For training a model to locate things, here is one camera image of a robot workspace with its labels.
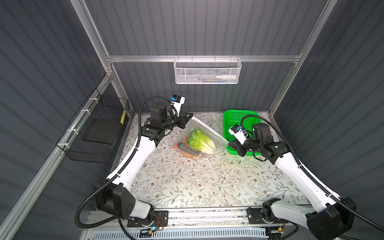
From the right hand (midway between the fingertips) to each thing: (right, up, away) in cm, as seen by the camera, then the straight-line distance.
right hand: (233, 143), depth 77 cm
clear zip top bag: (-7, +1, -1) cm, 7 cm away
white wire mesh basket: (-10, +56, +47) cm, 73 cm away
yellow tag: (-61, +14, +7) cm, 63 cm away
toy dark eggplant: (-26, -3, +10) cm, 28 cm away
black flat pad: (-67, +7, -2) cm, 67 cm away
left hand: (-22, +15, -4) cm, 27 cm away
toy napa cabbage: (-19, +2, +4) cm, 19 cm away
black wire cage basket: (-72, +20, +2) cm, 75 cm away
